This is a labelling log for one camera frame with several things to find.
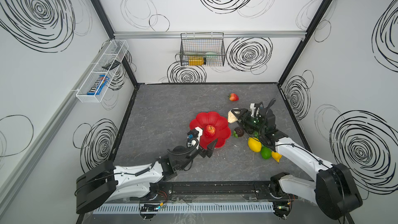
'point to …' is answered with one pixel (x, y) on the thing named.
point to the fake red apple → (210, 130)
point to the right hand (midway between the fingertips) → (232, 112)
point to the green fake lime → (266, 152)
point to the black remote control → (115, 64)
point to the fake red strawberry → (233, 97)
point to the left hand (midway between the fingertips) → (210, 135)
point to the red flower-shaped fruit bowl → (214, 127)
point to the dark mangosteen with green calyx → (238, 132)
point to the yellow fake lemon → (254, 144)
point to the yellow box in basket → (197, 60)
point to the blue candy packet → (99, 84)
